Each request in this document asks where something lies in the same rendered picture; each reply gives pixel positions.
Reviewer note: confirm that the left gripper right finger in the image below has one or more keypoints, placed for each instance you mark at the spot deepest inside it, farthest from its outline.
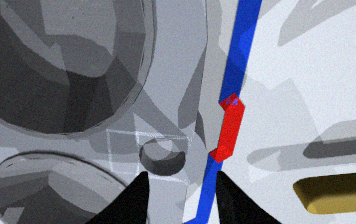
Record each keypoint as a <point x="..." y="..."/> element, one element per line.
<point x="235" y="206"/>

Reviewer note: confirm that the blue tape strip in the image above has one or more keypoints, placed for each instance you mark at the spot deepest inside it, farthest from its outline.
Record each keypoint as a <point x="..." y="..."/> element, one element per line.
<point x="242" y="37"/>

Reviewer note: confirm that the yellow scoop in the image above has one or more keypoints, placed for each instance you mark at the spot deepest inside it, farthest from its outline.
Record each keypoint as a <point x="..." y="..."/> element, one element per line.
<point x="330" y="194"/>

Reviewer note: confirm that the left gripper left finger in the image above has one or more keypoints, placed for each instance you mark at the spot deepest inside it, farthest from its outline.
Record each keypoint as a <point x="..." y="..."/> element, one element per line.
<point x="129" y="207"/>

